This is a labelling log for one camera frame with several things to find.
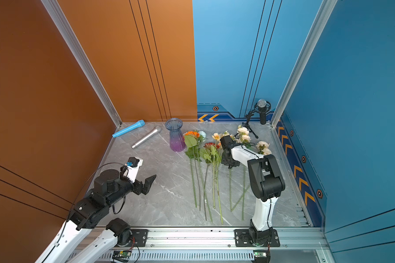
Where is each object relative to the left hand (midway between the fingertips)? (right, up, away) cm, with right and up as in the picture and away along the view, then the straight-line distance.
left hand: (147, 169), depth 71 cm
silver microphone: (-7, +19, +41) cm, 46 cm away
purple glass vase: (+9, +11, +28) cm, 31 cm away
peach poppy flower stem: (+33, +15, +31) cm, 47 cm away
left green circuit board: (-12, -38, 0) cm, 39 cm away
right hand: (+40, -1, +28) cm, 49 cm away
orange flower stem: (+21, -8, +20) cm, 30 cm away
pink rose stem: (+62, +8, +29) cm, 69 cm away
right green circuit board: (+49, -36, -2) cm, 61 cm away
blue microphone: (-21, +24, +45) cm, 55 cm away
